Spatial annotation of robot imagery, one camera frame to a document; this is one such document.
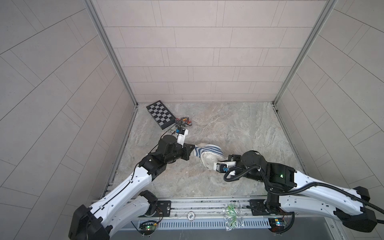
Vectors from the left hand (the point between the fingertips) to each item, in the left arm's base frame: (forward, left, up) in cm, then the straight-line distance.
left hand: (197, 146), depth 74 cm
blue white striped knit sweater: (-3, -6, +4) cm, 8 cm away
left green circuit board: (-32, +21, -14) cm, 41 cm away
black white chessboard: (+31, +26, -15) cm, 43 cm away
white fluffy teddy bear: (-9, -5, +6) cm, 12 cm away
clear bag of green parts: (-28, -17, -16) cm, 37 cm away
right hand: (-10, -9, +4) cm, 14 cm away
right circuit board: (-31, -37, -17) cm, 51 cm away
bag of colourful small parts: (+25, +11, -15) cm, 31 cm away
